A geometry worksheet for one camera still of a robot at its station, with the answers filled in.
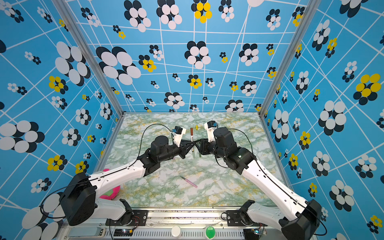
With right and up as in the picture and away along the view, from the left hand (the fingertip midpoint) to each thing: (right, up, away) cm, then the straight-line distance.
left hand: (195, 142), depth 74 cm
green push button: (+6, -36, -12) cm, 39 cm away
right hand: (+1, +1, -3) cm, 3 cm away
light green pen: (-1, -4, -2) cm, 5 cm away
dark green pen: (+3, -10, +22) cm, 24 cm away
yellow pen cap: (+1, +7, +36) cm, 37 cm away
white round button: (-9, -38, -10) cm, 40 cm away
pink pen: (-4, -24, +10) cm, 26 cm away
